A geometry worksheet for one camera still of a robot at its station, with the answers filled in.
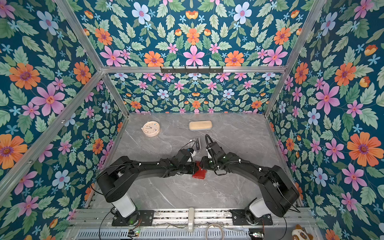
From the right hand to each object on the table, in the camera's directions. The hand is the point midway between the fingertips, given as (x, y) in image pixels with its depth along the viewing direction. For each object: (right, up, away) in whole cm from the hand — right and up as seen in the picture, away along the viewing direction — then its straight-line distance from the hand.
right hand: (201, 164), depth 86 cm
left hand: (0, -2, +1) cm, 2 cm away
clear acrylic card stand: (-3, +12, +14) cm, 18 cm away
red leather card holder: (-1, -6, +2) cm, 7 cm away
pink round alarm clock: (-37, +20, +22) cm, 48 cm away
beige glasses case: (-1, +23, +22) cm, 32 cm away
